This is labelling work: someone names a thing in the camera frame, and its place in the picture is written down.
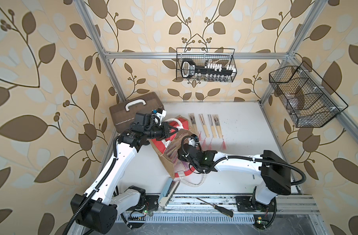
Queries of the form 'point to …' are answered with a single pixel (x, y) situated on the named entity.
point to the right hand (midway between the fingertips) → (179, 152)
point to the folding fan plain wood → (206, 133)
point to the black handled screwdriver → (223, 210)
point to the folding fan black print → (193, 123)
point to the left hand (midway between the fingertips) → (175, 128)
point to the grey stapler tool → (168, 192)
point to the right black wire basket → (308, 101)
